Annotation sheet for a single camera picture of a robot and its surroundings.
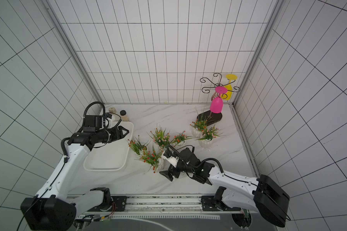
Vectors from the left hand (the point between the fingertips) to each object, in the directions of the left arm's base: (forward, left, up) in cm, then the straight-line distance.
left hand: (123, 135), depth 78 cm
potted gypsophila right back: (+12, -44, -7) cm, 46 cm away
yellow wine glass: (+19, -59, +13) cm, 63 cm away
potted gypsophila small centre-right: (+3, -31, -8) cm, 33 cm away
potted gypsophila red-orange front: (-10, -17, -6) cm, 21 cm away
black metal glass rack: (+35, -55, +12) cm, 66 cm away
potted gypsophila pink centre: (+2, -20, -5) cm, 21 cm away
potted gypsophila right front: (+4, -48, -13) cm, 50 cm away
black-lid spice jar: (+23, +8, -11) cm, 27 cm away
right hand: (-10, -23, -9) cm, 27 cm away
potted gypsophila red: (-3, -6, -5) cm, 8 cm away
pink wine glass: (+23, -55, +2) cm, 60 cm away
